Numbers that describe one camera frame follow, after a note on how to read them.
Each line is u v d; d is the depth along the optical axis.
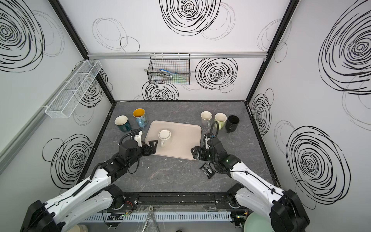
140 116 0.96
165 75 0.85
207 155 0.71
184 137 0.98
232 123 0.96
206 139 0.73
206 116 1.02
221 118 0.99
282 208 0.39
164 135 0.91
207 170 0.83
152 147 0.75
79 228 0.61
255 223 0.67
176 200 0.74
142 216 0.70
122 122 0.99
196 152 0.72
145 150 0.71
